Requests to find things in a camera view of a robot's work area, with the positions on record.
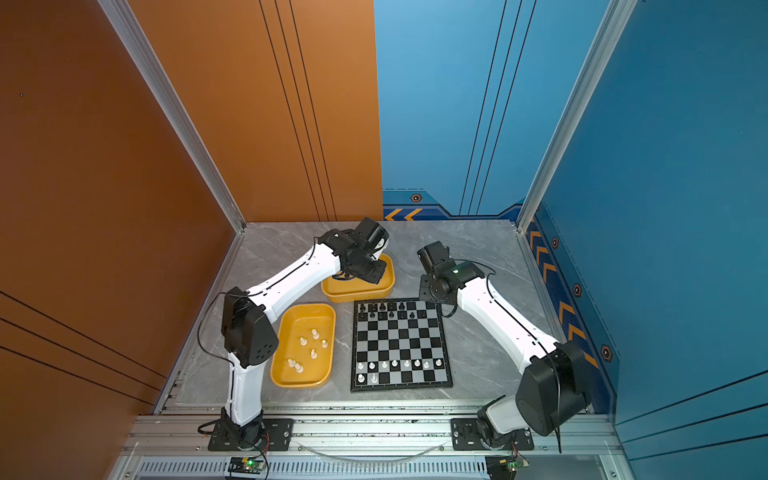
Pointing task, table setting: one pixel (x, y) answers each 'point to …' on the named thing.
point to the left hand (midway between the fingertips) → (379, 271)
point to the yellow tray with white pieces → (304, 355)
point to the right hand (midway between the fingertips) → (428, 291)
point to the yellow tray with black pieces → (352, 290)
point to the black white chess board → (399, 343)
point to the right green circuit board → (503, 467)
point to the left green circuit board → (246, 465)
